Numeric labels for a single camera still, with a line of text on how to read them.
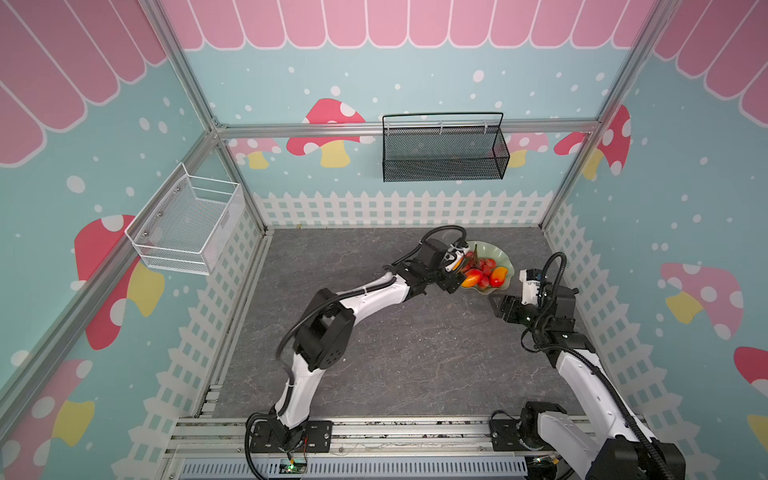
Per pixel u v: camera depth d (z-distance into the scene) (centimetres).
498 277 97
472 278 94
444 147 93
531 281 73
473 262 101
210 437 76
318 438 74
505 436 74
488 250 109
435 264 71
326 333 53
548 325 62
